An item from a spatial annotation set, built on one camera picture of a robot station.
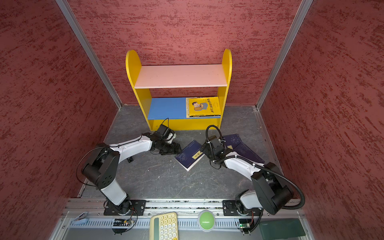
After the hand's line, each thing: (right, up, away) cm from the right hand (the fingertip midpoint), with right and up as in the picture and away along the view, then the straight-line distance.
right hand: (203, 154), depth 89 cm
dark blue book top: (+28, +1, +6) cm, 28 cm away
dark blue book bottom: (+21, +7, +11) cm, 25 cm away
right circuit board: (+20, -30, -18) cm, 40 cm away
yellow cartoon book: (0, +29, +8) cm, 30 cm away
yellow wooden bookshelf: (-20, +26, +9) cm, 34 cm away
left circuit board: (-41, -30, -18) cm, 53 cm away
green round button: (+1, -27, -19) cm, 34 cm away
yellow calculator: (-19, -29, -22) cm, 41 cm away
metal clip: (-59, -25, -19) cm, 67 cm away
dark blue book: (-8, -2, +3) cm, 9 cm away
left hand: (-16, -1, 0) cm, 16 cm away
